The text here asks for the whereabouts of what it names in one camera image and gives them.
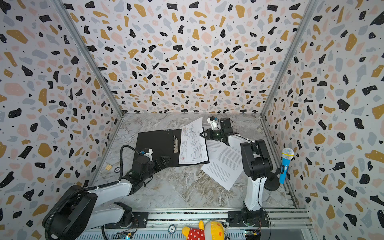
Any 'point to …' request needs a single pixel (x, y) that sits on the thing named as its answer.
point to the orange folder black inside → (163, 143)
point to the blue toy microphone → (287, 154)
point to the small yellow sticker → (108, 167)
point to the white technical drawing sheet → (193, 148)
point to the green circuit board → (123, 235)
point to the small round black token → (117, 170)
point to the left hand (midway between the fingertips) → (164, 158)
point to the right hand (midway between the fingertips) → (198, 132)
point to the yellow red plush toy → (212, 230)
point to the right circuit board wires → (253, 234)
